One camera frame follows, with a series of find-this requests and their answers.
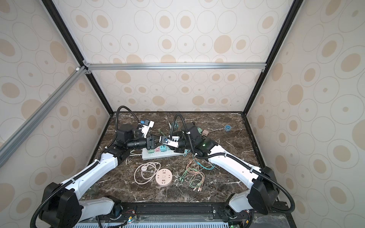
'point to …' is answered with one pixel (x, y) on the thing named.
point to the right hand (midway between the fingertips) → (170, 137)
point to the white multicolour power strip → (158, 154)
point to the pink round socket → (164, 177)
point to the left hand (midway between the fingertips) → (166, 140)
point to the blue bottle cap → (227, 128)
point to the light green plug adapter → (150, 151)
